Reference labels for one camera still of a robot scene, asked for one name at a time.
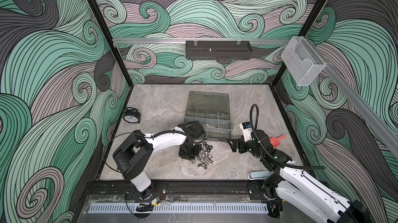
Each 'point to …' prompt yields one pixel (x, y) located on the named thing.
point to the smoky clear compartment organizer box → (212, 110)
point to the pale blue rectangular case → (258, 175)
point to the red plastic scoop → (275, 141)
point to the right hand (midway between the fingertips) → (234, 138)
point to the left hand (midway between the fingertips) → (195, 159)
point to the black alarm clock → (131, 115)
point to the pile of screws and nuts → (207, 157)
